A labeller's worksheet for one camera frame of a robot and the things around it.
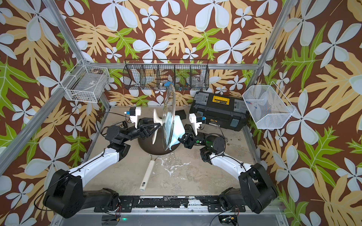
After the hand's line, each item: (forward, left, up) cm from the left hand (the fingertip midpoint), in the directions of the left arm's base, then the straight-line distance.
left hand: (159, 122), depth 64 cm
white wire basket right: (+20, -63, -9) cm, 66 cm away
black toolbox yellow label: (+26, -37, -20) cm, 49 cm away
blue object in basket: (+43, 0, -11) cm, 45 cm away
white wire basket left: (+32, +49, -2) cm, 59 cm away
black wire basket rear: (+48, +8, -6) cm, 49 cm away
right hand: (-9, -6, +1) cm, 11 cm away
